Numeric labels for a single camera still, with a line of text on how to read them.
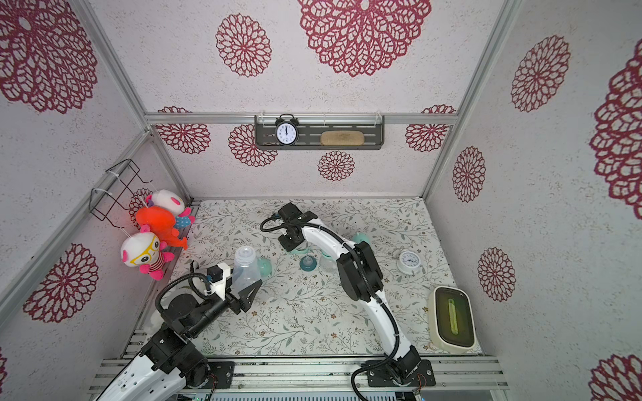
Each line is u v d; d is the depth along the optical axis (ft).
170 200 3.07
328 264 3.15
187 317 1.76
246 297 2.10
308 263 3.19
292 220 2.42
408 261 3.11
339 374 2.50
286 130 2.94
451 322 2.56
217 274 1.94
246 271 2.44
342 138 2.95
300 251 3.18
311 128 3.12
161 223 2.94
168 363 1.76
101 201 2.38
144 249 2.63
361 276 1.91
